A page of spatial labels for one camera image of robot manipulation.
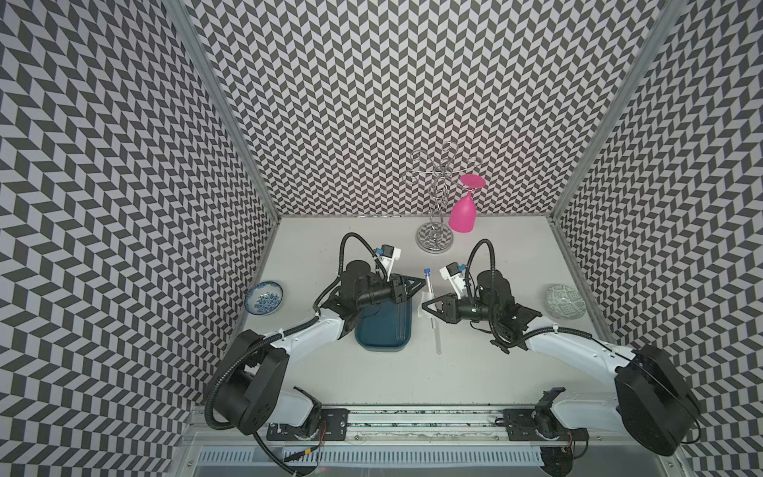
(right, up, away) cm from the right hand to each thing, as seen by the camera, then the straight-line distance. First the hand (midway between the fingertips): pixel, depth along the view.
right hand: (425, 312), depth 77 cm
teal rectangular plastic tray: (-11, -8, +14) cm, 20 cm away
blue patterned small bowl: (-50, +1, +17) cm, 53 cm away
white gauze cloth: (-1, 0, 0) cm, 1 cm away
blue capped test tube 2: (+5, -7, +11) cm, 14 cm away
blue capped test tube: (+1, +10, 0) cm, 10 cm away
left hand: (-1, +7, 0) cm, 7 cm away
